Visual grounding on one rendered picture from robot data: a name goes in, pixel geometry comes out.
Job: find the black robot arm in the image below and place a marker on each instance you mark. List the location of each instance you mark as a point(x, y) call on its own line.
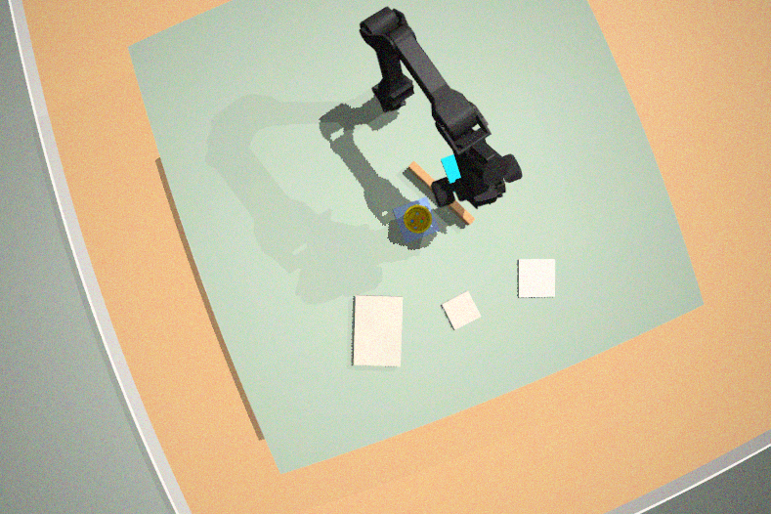
point(388, 33)

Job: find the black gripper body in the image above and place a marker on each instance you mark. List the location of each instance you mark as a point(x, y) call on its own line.
point(443, 190)

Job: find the white flat square tile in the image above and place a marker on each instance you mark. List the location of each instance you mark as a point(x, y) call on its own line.
point(536, 277)
point(461, 310)

